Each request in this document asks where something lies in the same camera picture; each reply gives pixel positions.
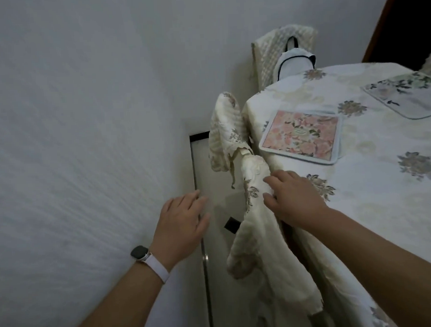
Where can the brown door frame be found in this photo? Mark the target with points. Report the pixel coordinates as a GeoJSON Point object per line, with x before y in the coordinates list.
{"type": "Point", "coordinates": [376, 29]}

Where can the white Beautiful floral placemat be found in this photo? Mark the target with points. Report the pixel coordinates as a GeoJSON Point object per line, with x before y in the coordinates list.
{"type": "Point", "coordinates": [410, 91]}

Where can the person's right hand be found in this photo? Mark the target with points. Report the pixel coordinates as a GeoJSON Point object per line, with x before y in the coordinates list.
{"type": "Point", "coordinates": [298, 201]}

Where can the person's right forearm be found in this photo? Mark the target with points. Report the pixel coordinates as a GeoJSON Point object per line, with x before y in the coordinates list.
{"type": "Point", "coordinates": [388, 261]}

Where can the dark wooden door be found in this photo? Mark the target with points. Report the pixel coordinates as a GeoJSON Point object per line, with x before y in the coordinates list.
{"type": "Point", "coordinates": [408, 24]}

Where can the pink rose placemat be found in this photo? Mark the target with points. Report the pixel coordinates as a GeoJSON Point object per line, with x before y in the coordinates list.
{"type": "Point", "coordinates": [301, 135]}

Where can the dining table with floral cloth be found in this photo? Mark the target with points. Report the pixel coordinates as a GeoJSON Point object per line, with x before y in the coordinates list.
{"type": "Point", "coordinates": [371, 170]}

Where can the person's left hand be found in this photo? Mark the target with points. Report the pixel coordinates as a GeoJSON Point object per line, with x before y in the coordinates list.
{"type": "Point", "coordinates": [175, 230]}

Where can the white backpack with dark trim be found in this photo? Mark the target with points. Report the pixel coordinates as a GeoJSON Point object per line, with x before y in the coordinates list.
{"type": "Point", "coordinates": [293, 61]}

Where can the person's left forearm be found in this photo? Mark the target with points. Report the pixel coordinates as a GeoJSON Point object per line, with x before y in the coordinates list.
{"type": "Point", "coordinates": [114, 306]}

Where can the smartwatch with white band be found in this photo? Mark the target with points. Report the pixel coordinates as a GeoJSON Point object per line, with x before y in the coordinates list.
{"type": "Point", "coordinates": [138, 252]}

